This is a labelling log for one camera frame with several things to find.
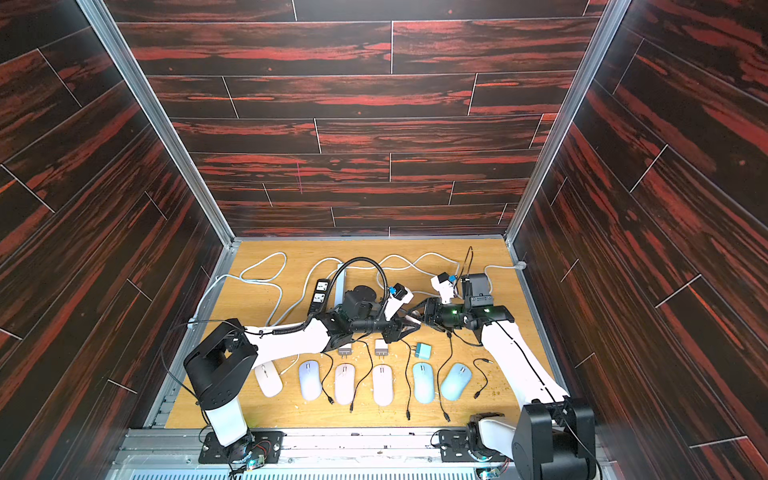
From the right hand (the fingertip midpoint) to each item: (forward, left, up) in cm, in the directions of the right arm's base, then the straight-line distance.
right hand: (418, 313), depth 81 cm
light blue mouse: (-14, -11, -14) cm, 22 cm away
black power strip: (+13, +33, -13) cm, 38 cm away
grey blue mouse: (-14, -2, -13) cm, 20 cm away
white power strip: (+22, +28, -20) cm, 41 cm away
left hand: (-3, 0, 0) cm, 3 cm away
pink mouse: (-16, +9, -13) cm, 23 cm away
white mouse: (-15, +30, -13) cm, 36 cm away
